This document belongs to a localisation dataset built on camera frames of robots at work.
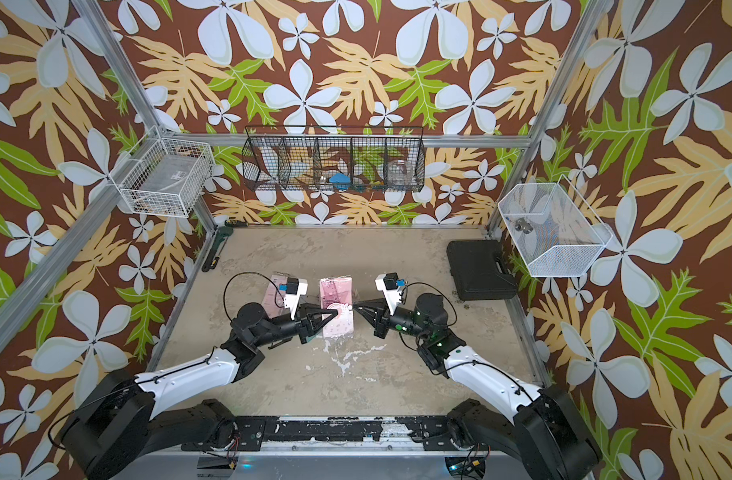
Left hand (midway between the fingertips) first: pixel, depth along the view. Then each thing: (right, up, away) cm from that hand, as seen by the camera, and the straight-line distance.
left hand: (336, 309), depth 72 cm
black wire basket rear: (0, +46, +27) cm, 53 cm away
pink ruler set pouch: (-23, -2, +26) cm, 35 cm away
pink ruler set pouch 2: (0, +4, -2) cm, 4 cm away
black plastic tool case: (+47, +7, +33) cm, 58 cm away
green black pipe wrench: (-50, +14, +39) cm, 65 cm away
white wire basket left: (-53, +37, +14) cm, 66 cm away
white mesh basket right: (+59, +19, +9) cm, 63 cm away
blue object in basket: (-1, +37, +23) cm, 44 cm away
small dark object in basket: (+52, +22, +12) cm, 58 cm away
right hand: (+5, 0, 0) cm, 5 cm away
